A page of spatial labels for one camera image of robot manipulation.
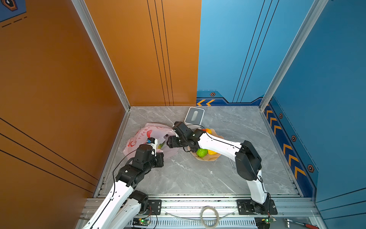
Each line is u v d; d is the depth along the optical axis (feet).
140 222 2.32
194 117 3.60
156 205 2.43
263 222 2.30
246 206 2.38
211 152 1.93
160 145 3.09
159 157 2.18
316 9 2.31
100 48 2.78
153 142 2.23
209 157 2.92
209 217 2.33
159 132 2.83
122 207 1.93
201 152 2.84
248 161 1.56
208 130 3.16
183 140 2.15
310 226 2.23
